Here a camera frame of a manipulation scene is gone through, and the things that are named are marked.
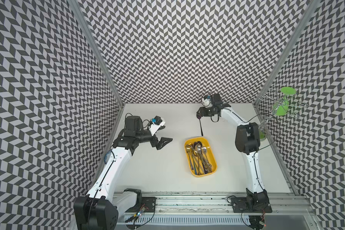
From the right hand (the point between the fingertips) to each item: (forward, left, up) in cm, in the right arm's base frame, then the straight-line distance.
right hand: (200, 113), depth 104 cm
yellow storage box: (-30, +2, -8) cm, 31 cm away
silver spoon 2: (-27, -1, -6) cm, 28 cm away
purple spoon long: (+1, 0, -7) cm, 7 cm away
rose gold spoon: (-24, +2, -5) cm, 24 cm away
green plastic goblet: (-16, -40, +23) cm, 49 cm away
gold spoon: (-28, +5, -6) cm, 29 cm away
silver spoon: (-25, +9, -6) cm, 27 cm away
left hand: (-28, +22, +16) cm, 39 cm away
